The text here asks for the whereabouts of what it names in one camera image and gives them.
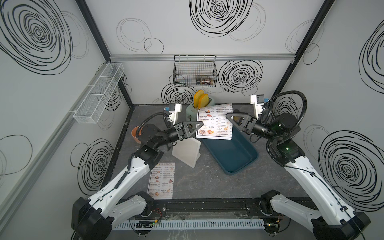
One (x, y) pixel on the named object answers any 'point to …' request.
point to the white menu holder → (187, 151)
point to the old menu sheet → (161, 184)
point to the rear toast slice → (197, 95)
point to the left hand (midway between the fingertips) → (202, 126)
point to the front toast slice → (203, 100)
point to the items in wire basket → (204, 81)
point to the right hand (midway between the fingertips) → (228, 118)
